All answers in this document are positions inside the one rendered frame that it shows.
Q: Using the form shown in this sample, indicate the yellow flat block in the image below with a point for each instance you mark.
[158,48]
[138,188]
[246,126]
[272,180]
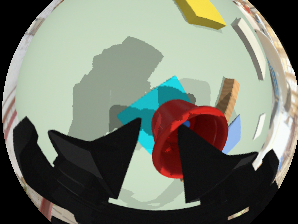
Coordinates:
[201,12]

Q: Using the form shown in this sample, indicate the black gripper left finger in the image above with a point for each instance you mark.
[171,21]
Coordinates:
[108,157]

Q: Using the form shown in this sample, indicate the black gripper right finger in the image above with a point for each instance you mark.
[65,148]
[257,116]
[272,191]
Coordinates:
[203,166]

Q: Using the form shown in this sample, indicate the red plastic cup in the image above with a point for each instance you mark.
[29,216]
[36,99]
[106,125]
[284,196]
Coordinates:
[208,122]

